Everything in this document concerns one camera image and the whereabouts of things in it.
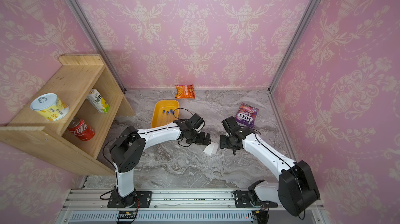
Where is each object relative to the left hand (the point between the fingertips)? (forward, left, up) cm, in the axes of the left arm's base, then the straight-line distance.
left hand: (205, 142), depth 89 cm
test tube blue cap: (+22, +29, -4) cm, 36 cm away
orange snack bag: (+42, +15, 0) cm, 44 cm away
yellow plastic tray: (+25, +28, -3) cm, 37 cm away
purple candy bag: (+20, -27, 0) cm, 34 cm away
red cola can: (-7, +53, +25) cm, 59 cm away
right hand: (-2, -11, +4) cm, 12 cm away
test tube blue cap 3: (+23, +22, -3) cm, 32 cm away
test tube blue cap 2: (+23, +26, -3) cm, 34 cm away
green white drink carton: (+8, +53, +26) cm, 60 cm away
